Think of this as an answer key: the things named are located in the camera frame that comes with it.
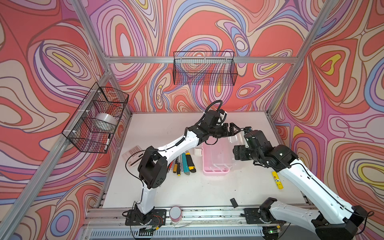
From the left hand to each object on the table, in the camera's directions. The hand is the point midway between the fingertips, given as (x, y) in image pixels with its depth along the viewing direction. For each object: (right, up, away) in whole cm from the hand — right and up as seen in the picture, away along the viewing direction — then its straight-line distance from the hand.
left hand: (238, 130), depth 77 cm
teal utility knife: (-28, -22, +14) cm, 38 cm away
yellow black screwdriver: (-32, -23, +12) cm, 41 cm away
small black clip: (-2, -39, +1) cm, 39 cm away
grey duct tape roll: (-65, +4, -7) cm, 65 cm away
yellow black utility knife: (-25, -22, +14) cm, 36 cm away
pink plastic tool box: (-8, -14, +12) cm, 21 cm away
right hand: (+1, -11, -3) cm, 12 cm away
